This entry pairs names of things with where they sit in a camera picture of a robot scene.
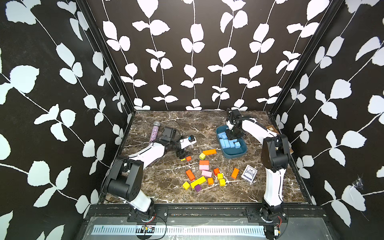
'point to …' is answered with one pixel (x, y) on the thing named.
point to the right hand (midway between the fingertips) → (229, 134)
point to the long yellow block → (198, 181)
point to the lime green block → (202, 156)
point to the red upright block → (188, 158)
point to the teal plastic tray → (231, 152)
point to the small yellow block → (186, 185)
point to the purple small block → (198, 188)
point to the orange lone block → (235, 173)
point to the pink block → (206, 173)
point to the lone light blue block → (223, 135)
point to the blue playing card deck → (249, 173)
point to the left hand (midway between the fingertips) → (190, 144)
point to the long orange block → (209, 152)
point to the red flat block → (204, 162)
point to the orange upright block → (190, 175)
